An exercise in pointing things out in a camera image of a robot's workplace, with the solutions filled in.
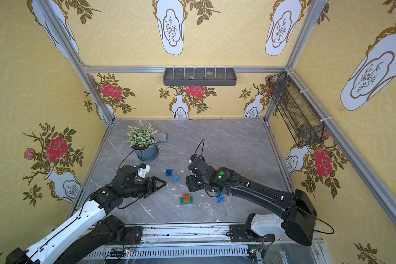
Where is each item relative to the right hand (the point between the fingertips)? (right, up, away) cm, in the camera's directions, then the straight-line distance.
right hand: (190, 185), depth 76 cm
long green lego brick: (-2, -11, +5) cm, 12 cm away
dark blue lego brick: (-13, +2, +16) cm, 21 cm away
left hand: (-12, -1, 0) cm, 12 cm away
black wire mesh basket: (+59, +28, +9) cm, 65 cm away
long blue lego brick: (+14, -9, +7) cm, 19 cm away
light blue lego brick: (-9, 0, +14) cm, 17 cm away
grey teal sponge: (-21, +22, +34) cm, 45 cm away
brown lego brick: (-2, -7, +4) cm, 8 cm away
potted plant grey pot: (-30, +12, +26) cm, 41 cm away
